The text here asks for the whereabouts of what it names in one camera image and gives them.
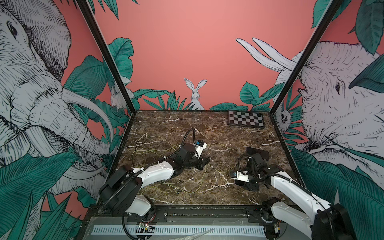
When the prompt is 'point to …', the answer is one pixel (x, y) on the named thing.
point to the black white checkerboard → (245, 119)
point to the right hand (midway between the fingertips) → (243, 174)
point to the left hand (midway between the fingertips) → (211, 159)
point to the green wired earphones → (190, 192)
